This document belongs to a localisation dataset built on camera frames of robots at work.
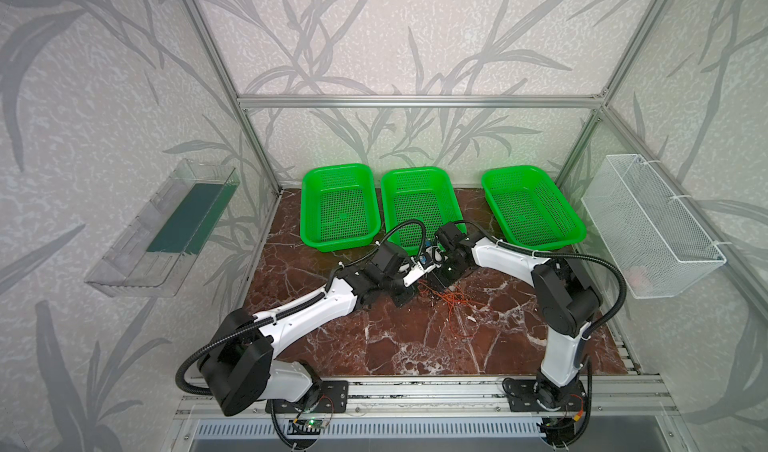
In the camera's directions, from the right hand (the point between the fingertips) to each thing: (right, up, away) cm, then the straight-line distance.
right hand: (434, 274), depth 93 cm
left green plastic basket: (-35, +22, +23) cm, 47 cm away
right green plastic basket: (+39, +21, +23) cm, 50 cm away
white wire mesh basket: (+45, +12, -30) cm, 55 cm away
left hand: (-5, +2, -11) cm, 13 cm away
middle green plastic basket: (-3, +27, +27) cm, 38 cm away
